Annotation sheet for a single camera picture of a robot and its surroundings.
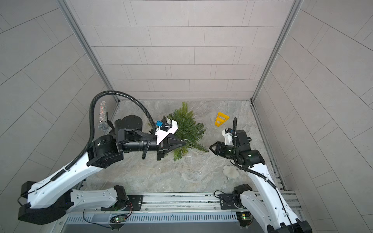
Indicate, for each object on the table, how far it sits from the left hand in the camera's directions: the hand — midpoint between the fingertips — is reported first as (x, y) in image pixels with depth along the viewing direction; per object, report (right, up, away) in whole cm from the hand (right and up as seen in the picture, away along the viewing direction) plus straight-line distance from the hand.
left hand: (186, 144), depth 50 cm
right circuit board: (+27, -39, +18) cm, 51 cm away
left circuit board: (-31, -37, +14) cm, 50 cm away
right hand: (+12, -8, +25) cm, 29 cm away
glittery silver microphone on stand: (-44, +5, +25) cm, 51 cm away
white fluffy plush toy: (+23, -22, +29) cm, 43 cm away
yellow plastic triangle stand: (+22, +6, +55) cm, 60 cm away
